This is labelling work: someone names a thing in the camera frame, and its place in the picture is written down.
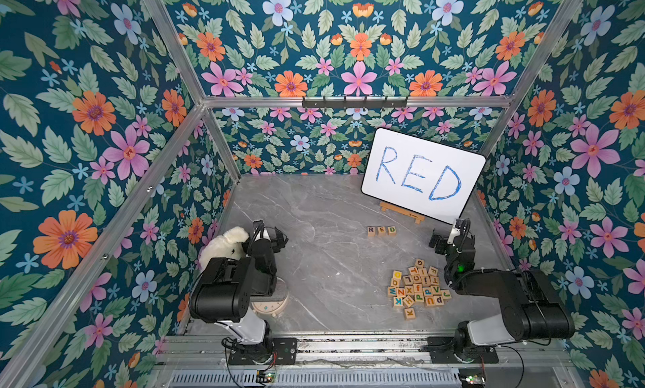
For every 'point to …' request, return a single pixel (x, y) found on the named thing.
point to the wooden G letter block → (419, 264)
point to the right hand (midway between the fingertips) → (455, 230)
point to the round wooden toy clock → (274, 307)
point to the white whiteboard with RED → (423, 175)
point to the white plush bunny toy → (228, 246)
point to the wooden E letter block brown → (381, 231)
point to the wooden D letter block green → (391, 231)
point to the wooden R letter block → (371, 231)
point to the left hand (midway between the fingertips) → (264, 229)
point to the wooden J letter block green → (446, 295)
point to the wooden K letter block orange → (409, 313)
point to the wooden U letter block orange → (430, 300)
